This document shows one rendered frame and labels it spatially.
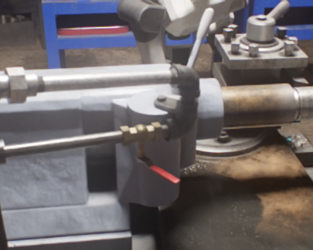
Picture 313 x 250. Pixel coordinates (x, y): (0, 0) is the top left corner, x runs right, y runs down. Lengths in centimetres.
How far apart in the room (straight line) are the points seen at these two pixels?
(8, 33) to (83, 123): 389
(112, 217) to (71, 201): 8
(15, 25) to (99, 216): 389
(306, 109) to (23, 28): 391
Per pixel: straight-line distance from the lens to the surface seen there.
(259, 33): 110
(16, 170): 86
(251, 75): 112
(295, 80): 109
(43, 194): 87
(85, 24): 289
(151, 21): 183
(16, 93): 63
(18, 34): 470
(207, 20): 84
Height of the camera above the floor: 150
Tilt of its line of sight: 28 degrees down
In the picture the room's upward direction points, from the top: straight up
